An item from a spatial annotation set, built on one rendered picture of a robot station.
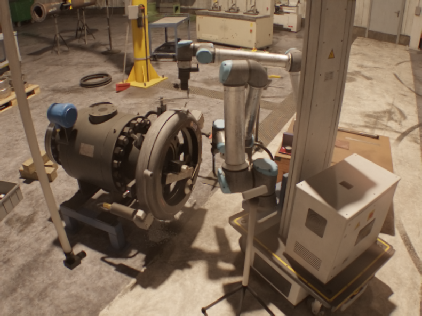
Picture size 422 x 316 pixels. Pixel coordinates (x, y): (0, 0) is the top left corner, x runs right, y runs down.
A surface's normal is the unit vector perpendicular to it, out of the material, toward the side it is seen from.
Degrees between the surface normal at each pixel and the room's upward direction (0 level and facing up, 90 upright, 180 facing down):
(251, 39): 90
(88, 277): 0
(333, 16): 90
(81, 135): 44
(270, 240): 0
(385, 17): 90
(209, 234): 0
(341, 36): 90
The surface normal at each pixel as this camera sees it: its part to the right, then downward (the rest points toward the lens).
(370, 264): 0.00, -0.86
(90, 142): -0.31, -0.16
